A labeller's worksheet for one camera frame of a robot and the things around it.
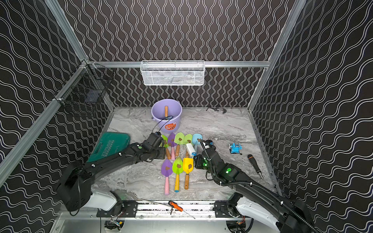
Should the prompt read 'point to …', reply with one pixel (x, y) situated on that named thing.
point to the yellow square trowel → (188, 166)
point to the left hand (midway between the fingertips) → (166, 153)
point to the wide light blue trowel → (195, 137)
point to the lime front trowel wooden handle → (166, 111)
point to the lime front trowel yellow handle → (177, 169)
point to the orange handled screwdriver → (175, 205)
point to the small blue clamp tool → (234, 149)
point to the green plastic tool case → (110, 142)
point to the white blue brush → (191, 150)
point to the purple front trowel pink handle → (166, 170)
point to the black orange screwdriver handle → (253, 161)
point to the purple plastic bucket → (170, 124)
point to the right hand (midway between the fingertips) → (194, 156)
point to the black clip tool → (217, 109)
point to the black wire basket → (89, 84)
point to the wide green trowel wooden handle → (179, 139)
